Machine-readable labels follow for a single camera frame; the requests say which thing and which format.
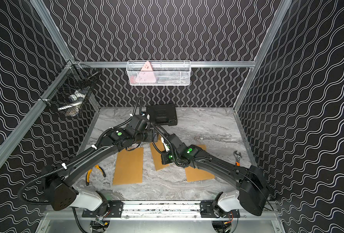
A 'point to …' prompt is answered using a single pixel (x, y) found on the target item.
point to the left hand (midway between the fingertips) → (152, 130)
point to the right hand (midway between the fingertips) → (161, 156)
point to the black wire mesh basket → (69, 93)
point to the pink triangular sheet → (146, 74)
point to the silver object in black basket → (75, 101)
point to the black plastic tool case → (163, 114)
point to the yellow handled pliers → (90, 171)
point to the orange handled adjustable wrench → (238, 157)
